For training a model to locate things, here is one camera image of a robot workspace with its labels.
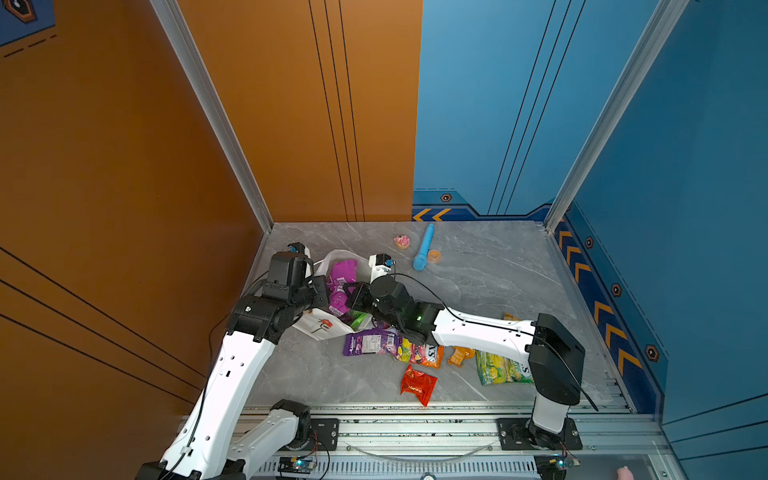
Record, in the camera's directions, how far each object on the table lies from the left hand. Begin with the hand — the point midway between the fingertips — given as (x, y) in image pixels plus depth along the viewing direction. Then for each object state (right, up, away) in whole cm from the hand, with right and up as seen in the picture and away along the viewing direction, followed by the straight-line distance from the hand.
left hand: (323, 282), depth 73 cm
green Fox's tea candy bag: (+45, -25, +8) cm, 52 cm away
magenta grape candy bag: (+4, +2, +3) cm, 6 cm away
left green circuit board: (-6, -44, -2) cm, 44 cm away
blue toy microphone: (+27, +4, +31) cm, 41 cm away
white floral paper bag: (-1, -11, +3) cm, 11 cm away
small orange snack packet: (+36, -22, +12) cm, 44 cm away
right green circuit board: (+55, -44, -3) cm, 70 cm away
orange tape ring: (+32, +6, +37) cm, 49 cm away
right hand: (+3, -2, +2) cm, 4 cm away
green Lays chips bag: (+9, -10, +3) cm, 14 cm away
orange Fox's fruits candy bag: (+29, -22, +12) cm, 38 cm away
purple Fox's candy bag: (+11, -19, +13) cm, 25 cm away
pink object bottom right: (+69, -43, -6) cm, 82 cm away
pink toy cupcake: (+20, +11, +39) cm, 46 cm away
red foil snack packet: (+24, -28, +7) cm, 37 cm away
